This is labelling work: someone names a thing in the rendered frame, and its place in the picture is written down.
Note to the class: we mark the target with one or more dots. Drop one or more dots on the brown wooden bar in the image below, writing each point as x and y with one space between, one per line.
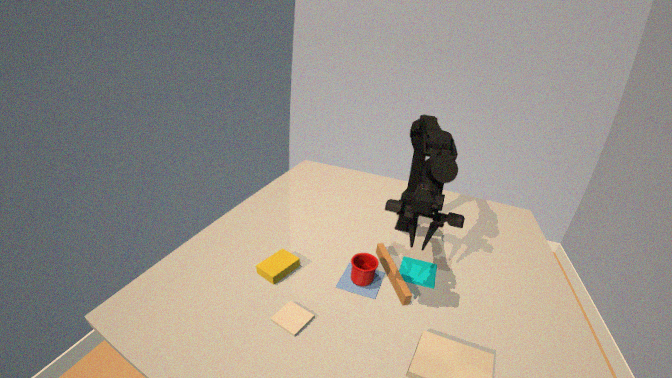
393 274

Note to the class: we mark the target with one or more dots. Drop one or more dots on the yellow rectangular block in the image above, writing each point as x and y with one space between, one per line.
277 266

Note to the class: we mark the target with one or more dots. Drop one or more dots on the tan flat rectangular slab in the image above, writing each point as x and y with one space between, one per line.
438 357

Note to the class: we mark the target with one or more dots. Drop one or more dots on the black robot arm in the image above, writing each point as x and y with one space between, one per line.
428 140

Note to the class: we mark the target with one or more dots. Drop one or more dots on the beige flat square tile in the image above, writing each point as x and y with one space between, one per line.
292 318

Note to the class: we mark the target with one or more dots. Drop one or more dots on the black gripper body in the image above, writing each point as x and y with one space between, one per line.
452 219

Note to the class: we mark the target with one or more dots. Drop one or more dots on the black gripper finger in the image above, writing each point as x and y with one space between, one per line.
432 228
412 224

